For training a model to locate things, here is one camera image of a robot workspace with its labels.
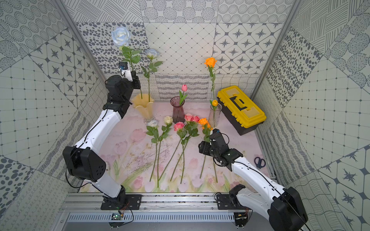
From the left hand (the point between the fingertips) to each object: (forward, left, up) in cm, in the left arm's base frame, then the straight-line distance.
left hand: (131, 68), depth 74 cm
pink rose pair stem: (-7, -32, -45) cm, 55 cm away
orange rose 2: (-10, -43, -42) cm, 61 cm away
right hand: (-26, -40, -36) cm, 59 cm away
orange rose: (-3, -39, -40) cm, 56 cm away
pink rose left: (-13, -25, -44) cm, 52 cm away
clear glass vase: (-2, -47, -35) cm, 59 cm away
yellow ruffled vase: (+3, +1, -28) cm, 28 cm away
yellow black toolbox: (-2, -63, -29) cm, 70 cm away
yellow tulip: (-9, -45, -16) cm, 48 cm away
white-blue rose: (-6, -4, -41) cm, 42 cm away
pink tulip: (+3, -25, -23) cm, 34 cm away
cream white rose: (-2, -14, -42) cm, 44 cm away
